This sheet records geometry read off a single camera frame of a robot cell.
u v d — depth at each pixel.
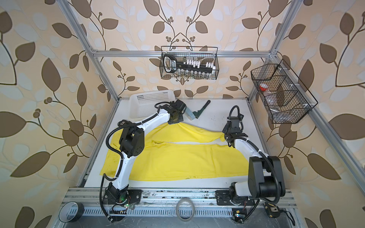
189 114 1.04
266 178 0.42
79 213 0.71
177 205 0.70
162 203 0.74
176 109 0.74
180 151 0.92
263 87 0.81
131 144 0.57
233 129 0.69
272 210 0.68
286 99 0.74
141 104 1.16
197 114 1.10
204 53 0.91
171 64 0.85
